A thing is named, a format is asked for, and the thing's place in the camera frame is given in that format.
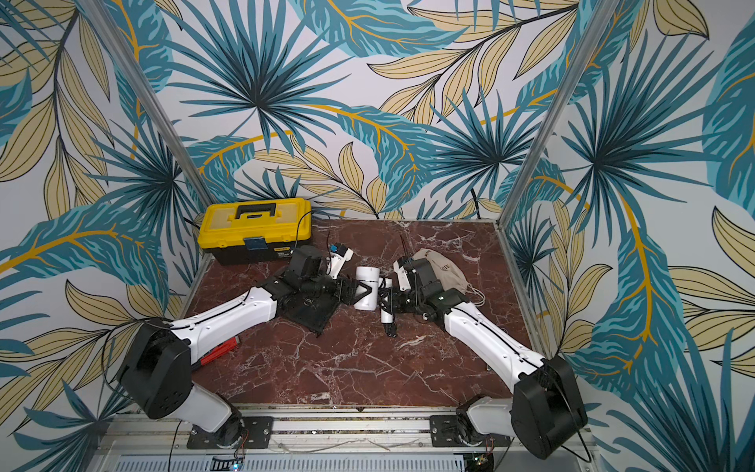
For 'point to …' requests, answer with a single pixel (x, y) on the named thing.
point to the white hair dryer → (374, 292)
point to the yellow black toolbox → (238, 232)
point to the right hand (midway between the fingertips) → (386, 297)
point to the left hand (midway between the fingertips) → (360, 289)
